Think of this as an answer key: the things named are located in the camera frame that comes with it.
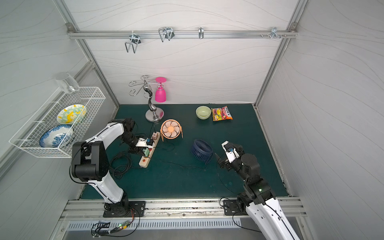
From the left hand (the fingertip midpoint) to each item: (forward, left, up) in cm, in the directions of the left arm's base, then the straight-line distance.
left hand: (143, 148), depth 89 cm
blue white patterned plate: (-10, +27, +27) cm, 40 cm away
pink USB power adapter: (+9, -6, +1) cm, 11 cm away
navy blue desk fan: (-3, -36, +6) cm, 36 cm away
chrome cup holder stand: (+31, +1, -3) cm, 31 cm away
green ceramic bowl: (+33, -37, -2) cm, 50 cm away
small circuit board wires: (-39, +11, -9) cm, 41 cm away
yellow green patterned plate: (+3, +28, +28) cm, 39 cm away
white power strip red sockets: (-7, -1, -4) cm, 8 cm away
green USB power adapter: (-3, -3, +2) cm, 5 cm away
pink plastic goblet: (+37, -6, +12) cm, 39 cm away
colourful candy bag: (+31, -50, -2) cm, 59 cm away
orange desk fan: (+13, -15, +2) cm, 20 cm away
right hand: (-6, -48, +14) cm, 50 cm away
